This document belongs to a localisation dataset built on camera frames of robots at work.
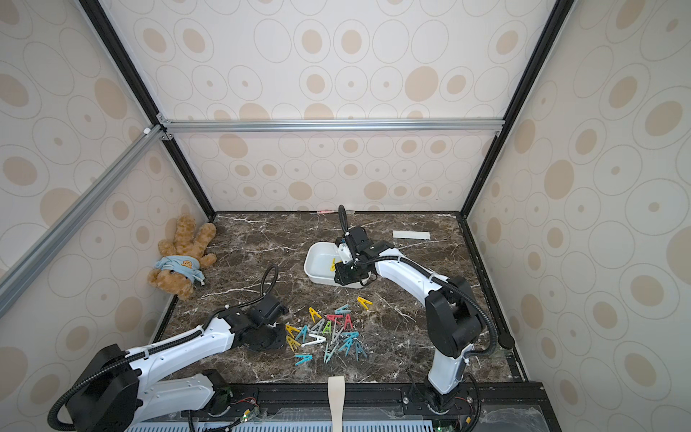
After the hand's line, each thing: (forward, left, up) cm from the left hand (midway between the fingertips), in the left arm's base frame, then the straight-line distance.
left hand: (292, 342), depth 82 cm
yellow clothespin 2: (0, 0, -1) cm, 1 cm away
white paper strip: (+46, -43, -2) cm, 63 cm away
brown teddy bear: (+28, +43, +4) cm, 51 cm away
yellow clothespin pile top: (+10, -5, -2) cm, 12 cm away
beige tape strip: (-12, -14, -2) cm, 18 cm away
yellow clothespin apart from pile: (+29, -11, -2) cm, 31 cm away
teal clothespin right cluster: (+1, -18, -1) cm, 18 cm away
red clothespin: (+7, -17, -1) cm, 19 cm away
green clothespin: (+6, -11, -2) cm, 12 cm away
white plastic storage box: (+30, -6, -2) cm, 31 cm away
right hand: (+19, -17, +8) cm, 27 cm away
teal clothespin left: (+4, -3, -1) cm, 5 cm away
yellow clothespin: (+14, -22, -1) cm, 27 cm away
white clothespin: (+2, -8, -2) cm, 9 cm away
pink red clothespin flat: (+9, -12, -2) cm, 16 cm away
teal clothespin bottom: (-4, -5, -2) cm, 6 cm away
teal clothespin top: (+12, -16, -2) cm, 20 cm away
